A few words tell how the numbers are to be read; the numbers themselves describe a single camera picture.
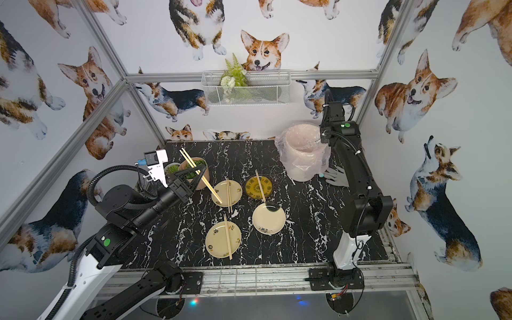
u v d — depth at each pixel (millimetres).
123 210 391
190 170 516
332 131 567
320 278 736
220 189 986
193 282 738
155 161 465
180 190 469
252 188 1005
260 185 996
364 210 461
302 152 838
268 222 882
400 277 765
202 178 540
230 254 785
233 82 817
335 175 1033
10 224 476
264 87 926
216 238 848
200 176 535
